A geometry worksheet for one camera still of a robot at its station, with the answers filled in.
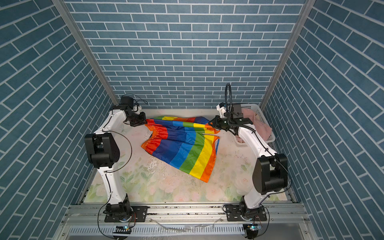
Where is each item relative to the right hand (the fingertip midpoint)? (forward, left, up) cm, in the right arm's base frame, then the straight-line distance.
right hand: (208, 121), depth 85 cm
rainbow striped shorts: (-5, +17, -18) cm, 25 cm away
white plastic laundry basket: (+20, -37, -14) cm, 44 cm away
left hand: (+5, +41, -9) cm, 43 cm away
